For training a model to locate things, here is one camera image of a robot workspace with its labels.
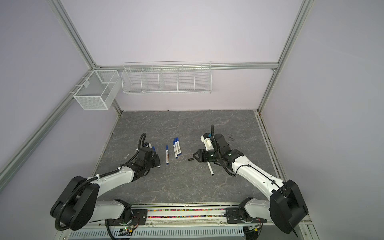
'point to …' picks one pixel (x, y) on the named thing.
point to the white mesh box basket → (99, 90)
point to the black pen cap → (191, 159)
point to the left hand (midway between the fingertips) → (158, 159)
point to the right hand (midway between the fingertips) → (196, 156)
